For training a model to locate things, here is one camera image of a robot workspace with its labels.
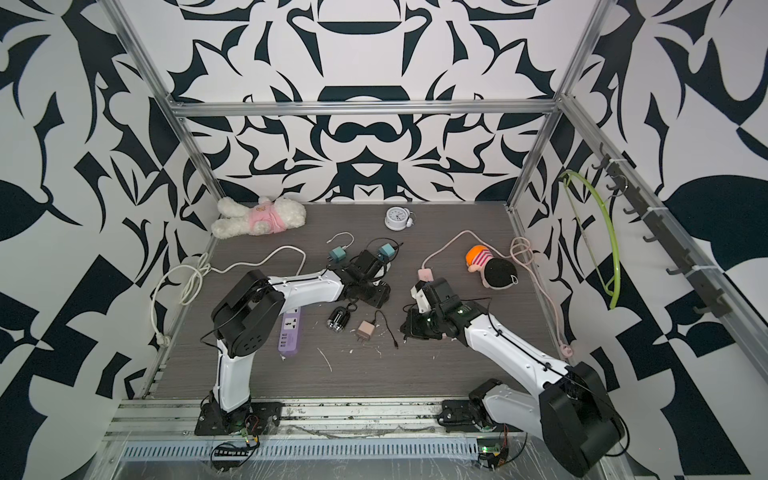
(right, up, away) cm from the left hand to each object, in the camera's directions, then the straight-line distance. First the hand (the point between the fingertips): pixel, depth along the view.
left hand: (380, 287), depth 96 cm
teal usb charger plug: (+2, +11, +8) cm, 13 cm away
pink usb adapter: (-4, -11, -9) cm, 15 cm away
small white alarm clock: (+7, +23, +16) cm, 28 cm away
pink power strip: (+15, +3, +3) cm, 15 cm away
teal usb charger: (-14, +10, +6) cm, 19 cm away
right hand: (+6, -8, -14) cm, 17 cm away
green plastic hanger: (+52, +6, -30) cm, 60 cm away
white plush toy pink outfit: (-40, +22, +9) cm, 47 cm away
